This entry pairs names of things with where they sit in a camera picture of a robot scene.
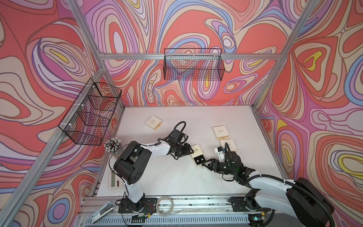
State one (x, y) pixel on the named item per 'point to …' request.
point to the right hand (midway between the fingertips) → (206, 168)
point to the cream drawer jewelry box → (220, 132)
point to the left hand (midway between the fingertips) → (193, 153)
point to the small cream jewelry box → (197, 157)
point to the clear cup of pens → (113, 145)
